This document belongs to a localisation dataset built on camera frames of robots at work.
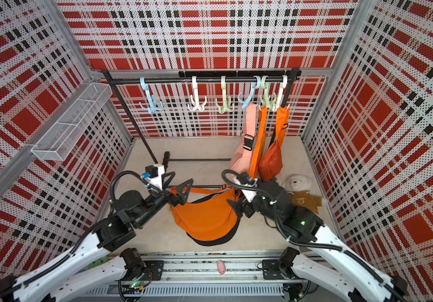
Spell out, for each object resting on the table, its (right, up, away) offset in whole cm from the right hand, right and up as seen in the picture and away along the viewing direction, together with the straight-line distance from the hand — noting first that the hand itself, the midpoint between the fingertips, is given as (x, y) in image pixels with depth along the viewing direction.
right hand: (241, 191), depth 67 cm
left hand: (-19, +5, -2) cm, 20 cm away
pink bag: (+1, +11, +12) cm, 16 cm away
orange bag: (+15, +11, +13) cm, 22 cm away
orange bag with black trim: (-12, -16, +15) cm, 25 cm away
